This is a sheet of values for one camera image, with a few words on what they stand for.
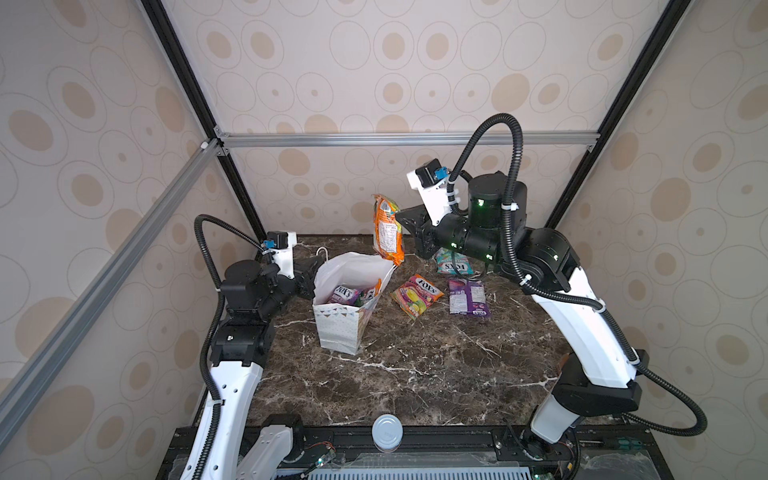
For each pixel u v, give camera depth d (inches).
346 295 33.5
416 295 39.2
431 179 16.4
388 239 21.8
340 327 30.5
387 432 28.1
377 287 36.3
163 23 27.1
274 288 21.5
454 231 17.4
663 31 27.6
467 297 38.4
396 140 34.5
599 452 28.7
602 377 16.2
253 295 18.4
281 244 21.2
